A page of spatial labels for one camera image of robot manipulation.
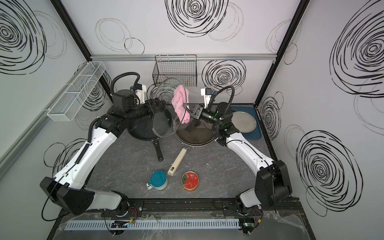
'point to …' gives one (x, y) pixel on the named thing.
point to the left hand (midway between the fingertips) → (162, 102)
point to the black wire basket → (177, 70)
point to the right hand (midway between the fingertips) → (183, 107)
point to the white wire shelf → (68, 104)
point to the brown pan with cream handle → (201, 134)
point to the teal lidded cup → (158, 180)
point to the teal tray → (256, 133)
